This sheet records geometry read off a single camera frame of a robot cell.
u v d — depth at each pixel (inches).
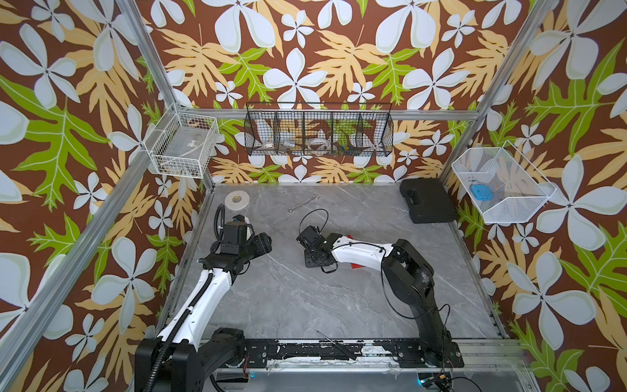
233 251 24.3
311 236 29.5
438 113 37.0
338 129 37.9
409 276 20.6
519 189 29.9
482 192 32.6
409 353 29.0
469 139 39.7
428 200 43.7
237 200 45.2
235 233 24.6
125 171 26.6
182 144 33.8
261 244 28.9
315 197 45.8
